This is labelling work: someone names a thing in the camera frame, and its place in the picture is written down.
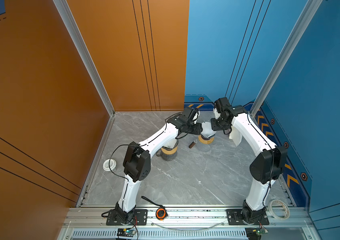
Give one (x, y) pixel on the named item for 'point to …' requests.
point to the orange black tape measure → (161, 212)
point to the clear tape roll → (275, 215)
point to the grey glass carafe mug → (166, 157)
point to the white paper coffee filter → (170, 143)
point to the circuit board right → (257, 231)
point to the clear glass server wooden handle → (201, 147)
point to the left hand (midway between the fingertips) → (200, 127)
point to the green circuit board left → (126, 232)
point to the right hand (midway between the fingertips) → (214, 126)
